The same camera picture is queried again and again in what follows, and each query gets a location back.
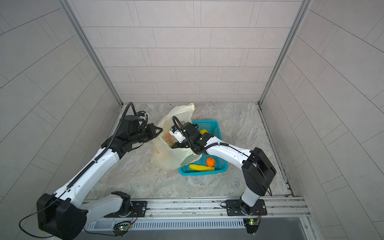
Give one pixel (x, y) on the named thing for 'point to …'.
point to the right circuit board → (251, 224)
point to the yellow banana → (201, 168)
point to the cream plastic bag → (162, 155)
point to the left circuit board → (121, 228)
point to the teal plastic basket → (213, 127)
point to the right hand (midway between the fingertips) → (174, 149)
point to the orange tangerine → (210, 162)
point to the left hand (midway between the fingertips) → (166, 127)
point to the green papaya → (171, 144)
